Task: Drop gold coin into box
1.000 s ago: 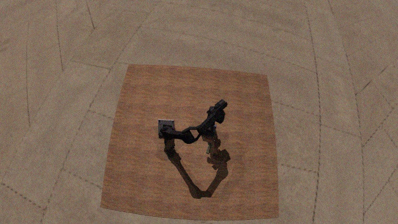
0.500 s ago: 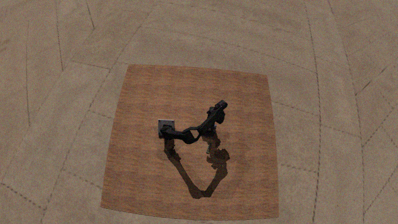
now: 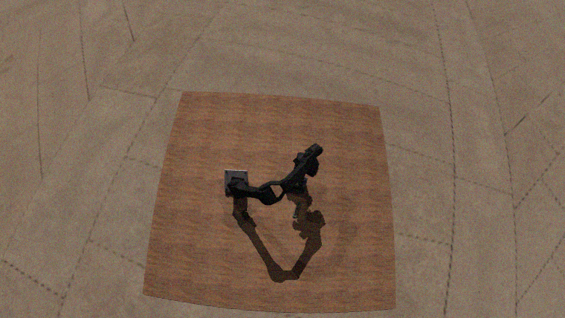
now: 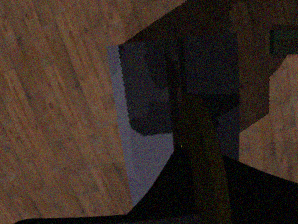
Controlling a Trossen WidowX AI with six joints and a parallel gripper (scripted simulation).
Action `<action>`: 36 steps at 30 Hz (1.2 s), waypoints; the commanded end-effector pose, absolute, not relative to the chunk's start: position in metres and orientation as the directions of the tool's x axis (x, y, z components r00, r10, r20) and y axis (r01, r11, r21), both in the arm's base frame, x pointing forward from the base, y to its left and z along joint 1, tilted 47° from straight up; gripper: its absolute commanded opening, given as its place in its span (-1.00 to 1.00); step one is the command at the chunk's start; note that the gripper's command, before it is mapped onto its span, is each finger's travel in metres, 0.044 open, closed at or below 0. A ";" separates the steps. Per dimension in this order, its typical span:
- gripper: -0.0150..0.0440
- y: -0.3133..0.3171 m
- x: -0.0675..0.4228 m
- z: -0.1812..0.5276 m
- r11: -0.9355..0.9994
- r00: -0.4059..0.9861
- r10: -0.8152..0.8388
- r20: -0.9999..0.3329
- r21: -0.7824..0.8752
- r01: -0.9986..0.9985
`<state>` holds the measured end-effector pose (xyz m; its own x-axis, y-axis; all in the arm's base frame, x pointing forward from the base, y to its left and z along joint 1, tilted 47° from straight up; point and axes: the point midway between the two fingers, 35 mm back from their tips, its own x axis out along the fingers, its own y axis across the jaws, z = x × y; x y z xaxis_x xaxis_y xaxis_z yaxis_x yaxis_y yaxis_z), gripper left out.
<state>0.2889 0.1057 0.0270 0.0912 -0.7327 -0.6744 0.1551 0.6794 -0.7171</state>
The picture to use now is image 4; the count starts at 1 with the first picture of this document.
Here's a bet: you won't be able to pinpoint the dark grey box walls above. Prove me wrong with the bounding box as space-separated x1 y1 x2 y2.
164 37 181 151

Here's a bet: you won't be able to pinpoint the gold coin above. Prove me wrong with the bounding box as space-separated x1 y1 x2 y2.
181 95 231 224

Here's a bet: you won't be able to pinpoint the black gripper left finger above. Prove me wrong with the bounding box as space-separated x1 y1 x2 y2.
15 147 202 224

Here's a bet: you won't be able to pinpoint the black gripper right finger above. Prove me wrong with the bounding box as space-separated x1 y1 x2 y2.
222 155 298 224

